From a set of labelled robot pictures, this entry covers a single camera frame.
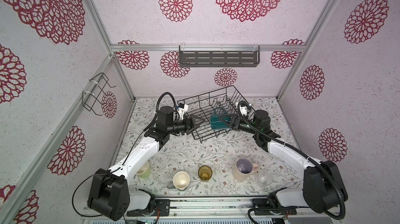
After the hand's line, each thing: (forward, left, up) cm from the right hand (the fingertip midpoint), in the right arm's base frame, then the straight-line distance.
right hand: (221, 117), depth 76 cm
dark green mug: (-3, +1, +1) cm, 3 cm away
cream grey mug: (-23, +20, -24) cm, 39 cm away
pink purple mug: (-15, -13, -24) cm, 31 cm away
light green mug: (-22, +37, -16) cm, 46 cm away
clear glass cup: (-18, -24, -27) cm, 41 cm away
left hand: (-4, +10, -1) cm, 10 cm away
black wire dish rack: (+32, +9, -26) cm, 42 cm away
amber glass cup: (-18, +8, -25) cm, 32 cm away
